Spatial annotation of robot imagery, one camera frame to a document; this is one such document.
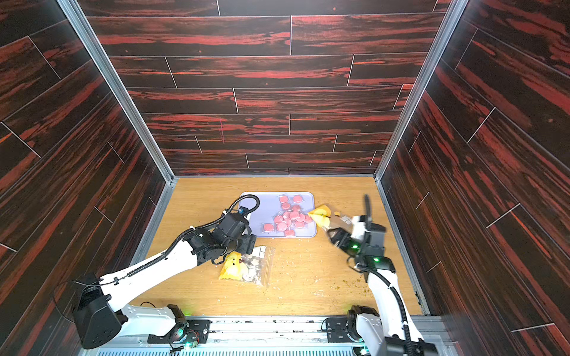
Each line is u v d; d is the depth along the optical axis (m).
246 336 0.76
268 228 0.98
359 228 0.74
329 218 0.96
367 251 0.62
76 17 0.68
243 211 0.70
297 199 1.09
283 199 1.10
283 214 1.03
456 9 0.66
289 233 0.97
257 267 0.86
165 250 0.50
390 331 0.41
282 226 0.99
